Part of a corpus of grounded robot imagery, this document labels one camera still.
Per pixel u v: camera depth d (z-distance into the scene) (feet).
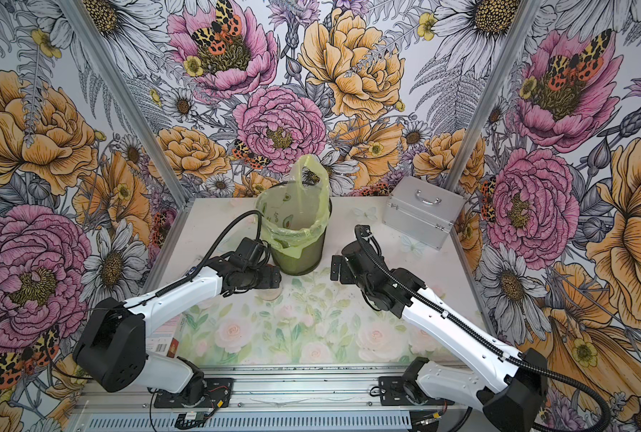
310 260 3.02
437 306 1.50
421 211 3.24
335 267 2.21
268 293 2.99
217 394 2.41
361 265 1.78
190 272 3.15
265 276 2.63
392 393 2.44
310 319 2.88
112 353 1.40
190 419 2.39
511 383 1.26
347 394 2.49
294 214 3.26
